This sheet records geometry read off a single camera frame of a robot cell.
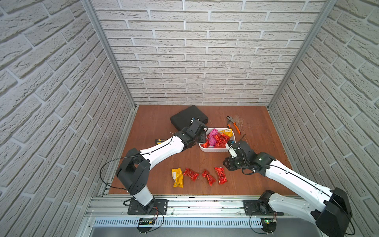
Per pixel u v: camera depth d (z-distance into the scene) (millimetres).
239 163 656
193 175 814
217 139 921
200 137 752
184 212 726
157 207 731
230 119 1102
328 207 396
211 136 947
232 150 640
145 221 725
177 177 793
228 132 947
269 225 703
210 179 798
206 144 947
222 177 829
